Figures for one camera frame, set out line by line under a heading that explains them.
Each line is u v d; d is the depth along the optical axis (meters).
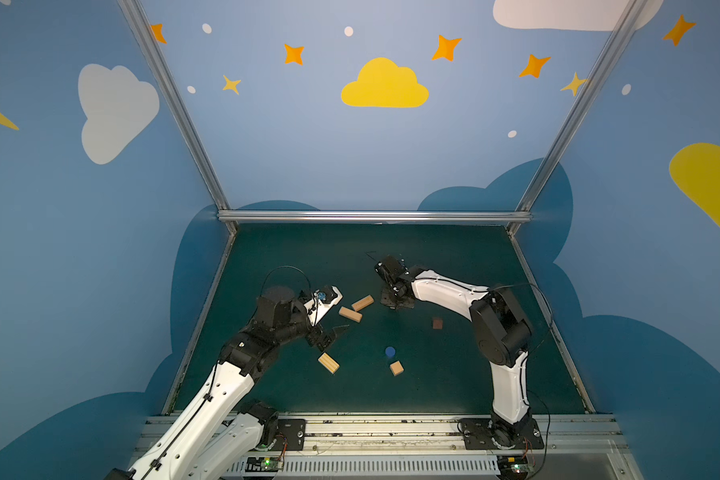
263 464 0.71
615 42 0.74
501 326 0.52
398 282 0.73
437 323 0.93
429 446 0.74
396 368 0.84
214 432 0.45
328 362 0.86
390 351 0.88
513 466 0.71
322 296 0.60
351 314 0.96
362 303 0.98
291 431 0.75
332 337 0.64
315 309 0.61
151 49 0.74
